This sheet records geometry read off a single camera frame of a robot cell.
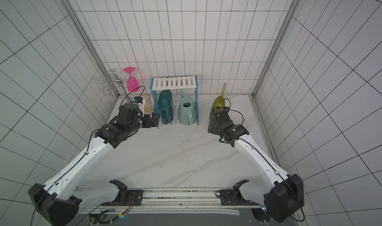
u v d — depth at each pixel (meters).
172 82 0.90
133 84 1.03
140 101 0.64
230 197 0.72
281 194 0.37
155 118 0.66
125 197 0.68
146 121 0.65
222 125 0.59
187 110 0.89
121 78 0.92
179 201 0.73
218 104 1.10
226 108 0.70
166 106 0.88
